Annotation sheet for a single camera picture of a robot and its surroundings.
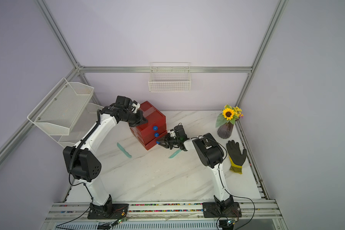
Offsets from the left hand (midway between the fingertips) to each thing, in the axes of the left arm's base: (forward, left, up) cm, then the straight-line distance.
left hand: (147, 122), depth 84 cm
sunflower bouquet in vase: (0, -47, +1) cm, 47 cm away
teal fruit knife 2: (-6, +20, -23) cm, 31 cm away
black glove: (-14, -57, -20) cm, 62 cm away
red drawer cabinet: (-3, 0, -7) cm, 7 cm away
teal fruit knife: (-9, -16, -22) cm, 29 cm away
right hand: (-3, -5, -18) cm, 19 cm away
